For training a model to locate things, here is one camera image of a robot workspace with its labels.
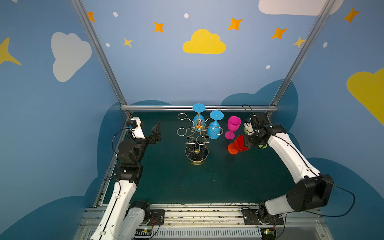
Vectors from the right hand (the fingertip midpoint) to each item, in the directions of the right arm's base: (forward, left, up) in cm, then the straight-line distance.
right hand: (249, 140), depth 82 cm
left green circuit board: (-44, +54, -21) cm, 73 cm away
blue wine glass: (+12, +29, +12) cm, 34 cm away
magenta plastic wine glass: (+14, +7, -3) cm, 16 cm away
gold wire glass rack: (+1, +29, -17) cm, 34 cm away
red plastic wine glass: (-5, +7, +1) cm, 9 cm away
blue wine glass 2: (+6, +20, +1) cm, 21 cm away
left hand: (-4, +52, +17) cm, 55 cm away
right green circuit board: (-41, -8, -22) cm, 47 cm away
